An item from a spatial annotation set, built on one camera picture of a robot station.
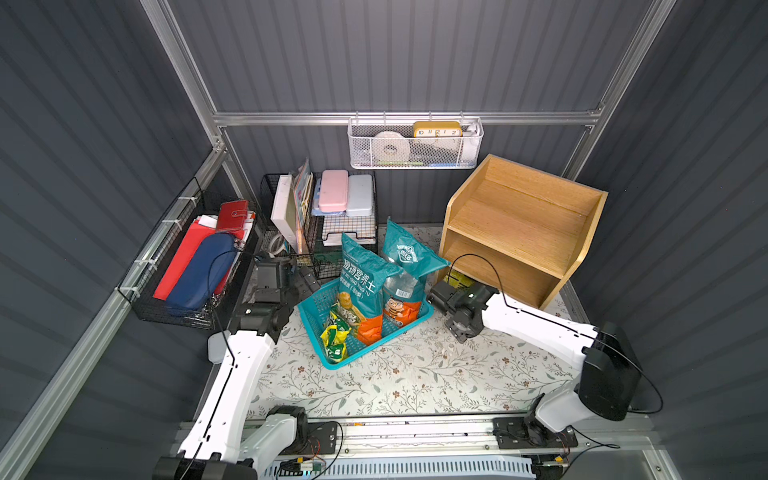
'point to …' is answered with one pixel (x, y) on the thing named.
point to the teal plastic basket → (315, 309)
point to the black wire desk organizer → (307, 215)
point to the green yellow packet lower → (458, 279)
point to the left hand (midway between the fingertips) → (297, 281)
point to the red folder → (196, 235)
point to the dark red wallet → (232, 215)
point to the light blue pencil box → (360, 195)
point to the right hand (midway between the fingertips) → (482, 324)
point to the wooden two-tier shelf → (519, 231)
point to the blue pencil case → (205, 273)
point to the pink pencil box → (334, 190)
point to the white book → (284, 210)
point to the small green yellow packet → (335, 339)
